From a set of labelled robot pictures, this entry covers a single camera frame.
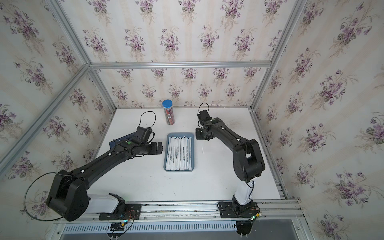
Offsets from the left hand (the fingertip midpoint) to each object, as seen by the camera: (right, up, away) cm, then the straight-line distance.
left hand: (158, 149), depth 85 cm
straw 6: (+13, -5, +8) cm, 16 cm away
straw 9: (+18, -4, +8) cm, 21 cm away
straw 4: (+11, -4, +8) cm, 14 cm away
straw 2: (+6, -4, +8) cm, 10 cm away
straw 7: (+15, -4, +8) cm, 17 cm away
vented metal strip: (+2, -34, -15) cm, 37 cm away
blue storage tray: (+12, +7, +17) cm, 21 cm away
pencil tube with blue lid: (+4, +27, +9) cm, 28 cm away
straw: (+5, -5, +7) cm, 10 cm away
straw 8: (+18, -4, +8) cm, 20 cm away
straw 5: (+12, -4, +8) cm, 15 cm away
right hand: (+26, +7, +7) cm, 27 cm away
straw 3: (+7, -7, +5) cm, 11 cm away
